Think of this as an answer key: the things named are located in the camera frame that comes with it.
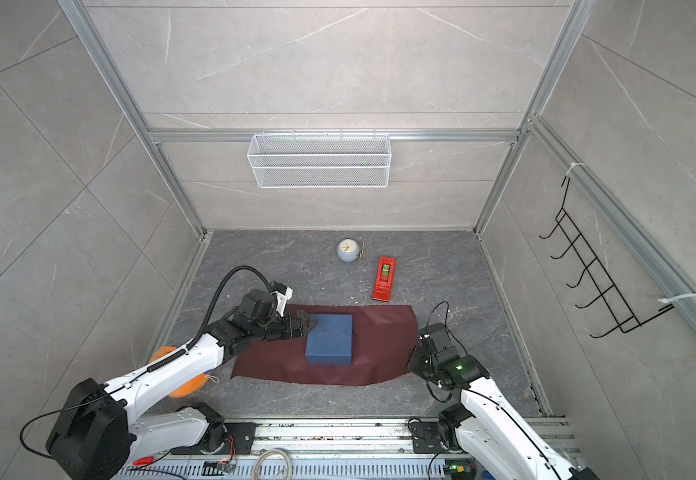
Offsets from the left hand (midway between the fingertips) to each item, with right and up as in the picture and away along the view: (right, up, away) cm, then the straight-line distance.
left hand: (308, 318), depth 82 cm
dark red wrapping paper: (+22, -11, +13) cm, 28 cm away
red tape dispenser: (+23, +10, +17) cm, 30 cm away
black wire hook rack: (+69, +8, -17) cm, 72 cm away
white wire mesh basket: (+1, +50, +19) cm, 54 cm away
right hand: (+29, -11, +1) cm, 31 cm away
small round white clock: (+10, +19, +28) cm, 36 cm away
